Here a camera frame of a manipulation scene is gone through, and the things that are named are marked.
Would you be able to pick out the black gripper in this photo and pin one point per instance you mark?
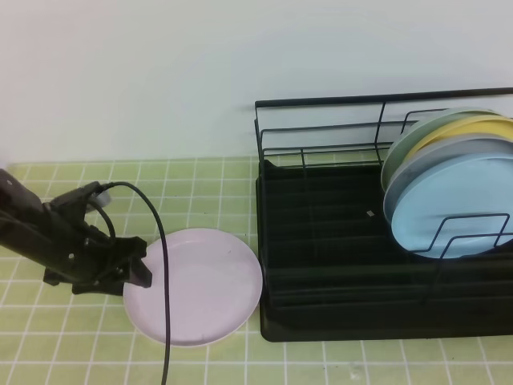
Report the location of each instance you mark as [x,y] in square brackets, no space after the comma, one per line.
[103,268]

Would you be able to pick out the pink plate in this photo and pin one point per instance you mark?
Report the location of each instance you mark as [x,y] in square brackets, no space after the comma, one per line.
[211,287]

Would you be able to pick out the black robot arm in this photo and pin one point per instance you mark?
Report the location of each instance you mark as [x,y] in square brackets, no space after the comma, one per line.
[72,237]

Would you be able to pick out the green plate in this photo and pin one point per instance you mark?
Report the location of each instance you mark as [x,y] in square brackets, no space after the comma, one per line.
[409,138]

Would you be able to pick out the light blue plate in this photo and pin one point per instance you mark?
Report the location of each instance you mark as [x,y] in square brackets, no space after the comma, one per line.
[460,207]

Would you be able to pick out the grey plate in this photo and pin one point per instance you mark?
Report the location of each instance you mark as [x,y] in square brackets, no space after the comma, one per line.
[434,154]

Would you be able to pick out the yellow plate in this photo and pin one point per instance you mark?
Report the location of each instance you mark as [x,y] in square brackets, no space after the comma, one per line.
[487,124]

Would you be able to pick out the black plastic drip tray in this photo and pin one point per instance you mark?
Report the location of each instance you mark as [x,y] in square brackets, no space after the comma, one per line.
[333,271]

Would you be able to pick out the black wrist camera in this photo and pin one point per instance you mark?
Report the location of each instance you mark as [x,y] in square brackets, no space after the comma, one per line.
[75,204]

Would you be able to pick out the black wire dish rack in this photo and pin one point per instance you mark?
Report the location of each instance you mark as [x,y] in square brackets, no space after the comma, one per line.
[352,130]

